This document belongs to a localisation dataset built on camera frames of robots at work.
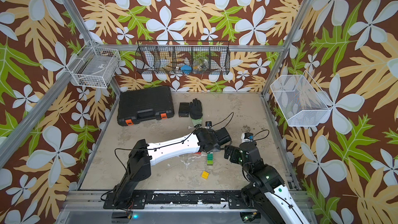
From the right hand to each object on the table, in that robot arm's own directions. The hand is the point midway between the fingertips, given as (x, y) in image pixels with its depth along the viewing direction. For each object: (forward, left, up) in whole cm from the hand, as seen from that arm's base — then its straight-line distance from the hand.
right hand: (230, 148), depth 76 cm
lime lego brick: (-3, +10, -12) cm, 16 cm away
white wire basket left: (+40, +74, +20) cm, 87 cm away
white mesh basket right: (+21, -38, +11) cm, 45 cm away
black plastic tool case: (+39, +47, -10) cm, 62 cm away
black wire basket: (+54, +25, +17) cm, 62 cm away
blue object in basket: (+47, +24, +13) cm, 54 cm away
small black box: (+33, +26, -10) cm, 43 cm away
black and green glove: (+33, +18, -14) cm, 40 cm away
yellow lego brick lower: (-9, +12, -13) cm, 20 cm away
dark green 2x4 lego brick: (0, +9, -10) cm, 14 cm away
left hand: (+4, +6, -4) cm, 8 cm away
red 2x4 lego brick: (-9, +16, +17) cm, 25 cm away
